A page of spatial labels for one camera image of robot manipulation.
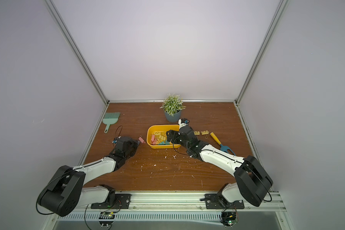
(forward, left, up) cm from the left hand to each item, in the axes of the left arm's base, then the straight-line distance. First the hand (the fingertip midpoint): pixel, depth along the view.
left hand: (141, 138), depth 90 cm
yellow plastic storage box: (+4, -9, -6) cm, 11 cm away
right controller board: (-40, -49, -7) cm, 64 cm away
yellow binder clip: (+8, -43, -5) cm, 44 cm away
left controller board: (-42, +12, -10) cm, 44 cm away
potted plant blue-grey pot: (+17, -22, 0) cm, 27 cm away
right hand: (0, -20, +10) cm, 22 cm away
